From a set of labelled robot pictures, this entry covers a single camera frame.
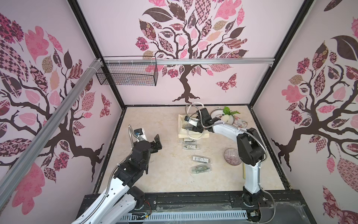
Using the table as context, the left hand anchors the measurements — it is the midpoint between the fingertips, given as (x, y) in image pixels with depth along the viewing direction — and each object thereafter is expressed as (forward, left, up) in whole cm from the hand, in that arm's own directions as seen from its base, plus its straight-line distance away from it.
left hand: (152, 140), depth 74 cm
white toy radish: (+38, -54, -19) cm, 69 cm away
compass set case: (+11, -20, -20) cm, 30 cm away
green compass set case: (-9, -28, -19) cm, 35 cm away
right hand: (+23, -27, -12) cm, 38 cm away
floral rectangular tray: (+27, -62, -20) cm, 71 cm away
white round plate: (+38, -47, -20) cm, 64 cm away
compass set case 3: (-3, -29, -19) cm, 35 cm away
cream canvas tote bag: (+13, -19, -8) cm, 24 cm away
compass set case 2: (+6, -23, -20) cm, 31 cm away
